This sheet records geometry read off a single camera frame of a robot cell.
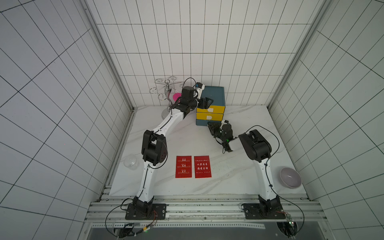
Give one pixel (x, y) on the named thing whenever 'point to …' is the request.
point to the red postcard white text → (183, 168)
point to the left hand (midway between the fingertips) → (208, 102)
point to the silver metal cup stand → (166, 87)
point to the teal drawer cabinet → (217, 93)
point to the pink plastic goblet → (176, 96)
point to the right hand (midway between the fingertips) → (209, 120)
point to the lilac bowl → (290, 177)
